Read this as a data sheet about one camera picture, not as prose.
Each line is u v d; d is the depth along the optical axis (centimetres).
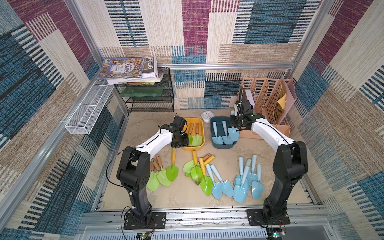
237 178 85
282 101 89
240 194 80
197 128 108
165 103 119
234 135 91
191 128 108
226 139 102
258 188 82
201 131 104
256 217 73
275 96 105
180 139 79
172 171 89
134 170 49
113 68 81
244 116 72
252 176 87
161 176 87
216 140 102
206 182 85
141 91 100
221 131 105
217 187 83
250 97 99
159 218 74
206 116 113
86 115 94
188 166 91
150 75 81
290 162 50
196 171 87
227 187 83
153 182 85
